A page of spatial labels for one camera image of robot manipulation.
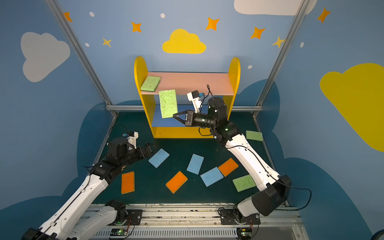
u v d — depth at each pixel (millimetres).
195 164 929
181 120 621
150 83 769
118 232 708
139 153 665
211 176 878
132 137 689
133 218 726
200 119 568
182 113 610
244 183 844
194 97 584
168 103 616
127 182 839
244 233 718
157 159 949
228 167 926
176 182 855
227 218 742
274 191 393
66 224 403
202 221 737
